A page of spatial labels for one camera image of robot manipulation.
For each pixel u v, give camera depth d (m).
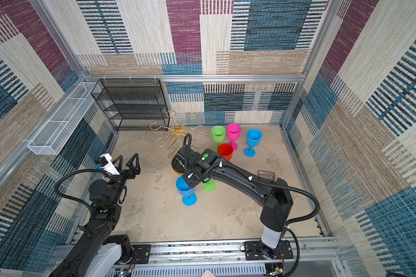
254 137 0.94
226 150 0.88
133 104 1.09
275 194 0.46
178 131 0.79
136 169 0.70
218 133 1.01
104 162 0.63
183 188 0.82
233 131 0.99
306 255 0.73
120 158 0.76
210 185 0.92
